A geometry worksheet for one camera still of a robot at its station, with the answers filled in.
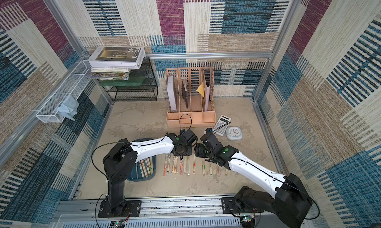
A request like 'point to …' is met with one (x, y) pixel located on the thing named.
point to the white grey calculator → (222, 125)
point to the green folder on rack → (131, 82)
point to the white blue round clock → (234, 133)
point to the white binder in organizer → (170, 90)
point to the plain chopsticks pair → (210, 168)
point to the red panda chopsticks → (194, 165)
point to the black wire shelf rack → (148, 91)
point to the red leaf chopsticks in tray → (181, 167)
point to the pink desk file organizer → (190, 97)
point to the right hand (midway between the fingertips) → (199, 147)
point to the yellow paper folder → (201, 89)
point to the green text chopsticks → (204, 168)
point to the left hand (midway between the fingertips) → (189, 151)
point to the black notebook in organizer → (184, 92)
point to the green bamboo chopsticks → (168, 165)
